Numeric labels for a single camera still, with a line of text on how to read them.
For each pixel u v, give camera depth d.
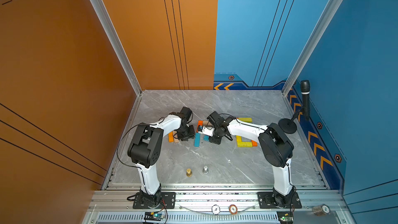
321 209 0.66
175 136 0.77
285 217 0.71
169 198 0.74
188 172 0.78
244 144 0.91
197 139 0.94
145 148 0.50
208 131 0.83
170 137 0.78
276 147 0.54
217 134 0.79
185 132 0.83
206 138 0.86
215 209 0.71
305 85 0.79
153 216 0.71
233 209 0.71
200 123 1.00
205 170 0.79
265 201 0.72
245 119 1.02
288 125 0.99
